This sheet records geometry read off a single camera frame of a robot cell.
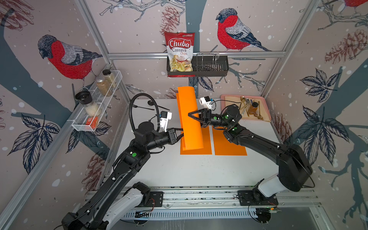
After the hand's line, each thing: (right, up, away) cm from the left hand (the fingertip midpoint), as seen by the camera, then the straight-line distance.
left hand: (189, 130), depth 62 cm
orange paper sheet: (+1, -2, -2) cm, 3 cm away
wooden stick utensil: (+58, +10, +52) cm, 78 cm away
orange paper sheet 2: (+23, -15, +30) cm, 41 cm away
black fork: (-45, +12, +55) cm, 72 cm away
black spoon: (-32, +15, +55) cm, 65 cm away
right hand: (0, +5, +1) cm, 5 cm away
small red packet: (-45, +3, +4) cm, 46 cm away
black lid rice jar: (-47, +9, +6) cm, 48 cm away
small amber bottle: (+50, +10, +44) cm, 67 cm away
